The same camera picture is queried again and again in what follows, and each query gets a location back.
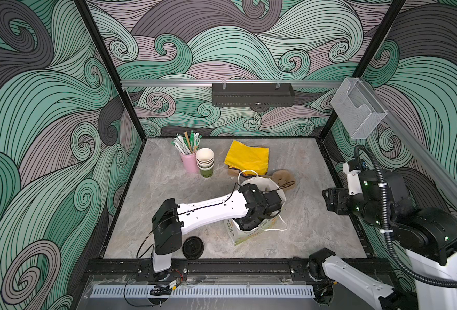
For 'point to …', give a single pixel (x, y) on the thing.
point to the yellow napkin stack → (249, 161)
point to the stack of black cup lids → (192, 247)
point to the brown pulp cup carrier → (283, 178)
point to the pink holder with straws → (188, 147)
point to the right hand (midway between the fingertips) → (333, 192)
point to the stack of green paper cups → (205, 161)
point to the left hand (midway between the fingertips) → (243, 220)
